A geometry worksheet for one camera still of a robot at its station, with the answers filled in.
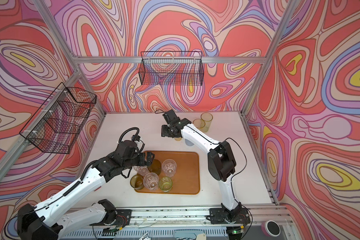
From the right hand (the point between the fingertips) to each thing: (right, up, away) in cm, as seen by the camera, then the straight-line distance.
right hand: (167, 135), depth 91 cm
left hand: (-8, -9, -13) cm, 18 cm away
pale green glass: (-1, -28, -7) cm, 28 cm away
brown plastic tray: (+6, -22, -4) cm, 23 cm away
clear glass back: (-9, -26, -6) cm, 28 cm away
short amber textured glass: (-17, -26, -7) cm, 32 cm away
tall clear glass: (+1, -19, -2) cm, 19 cm away
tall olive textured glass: (-7, -19, -4) cm, 20 cm away
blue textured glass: (+13, -6, +10) cm, 18 cm away
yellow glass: (+6, -3, +11) cm, 13 cm away
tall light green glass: (+26, +12, +9) cm, 30 cm away
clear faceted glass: (-16, -21, -2) cm, 26 cm away
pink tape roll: (+49, -41, -24) cm, 68 cm away
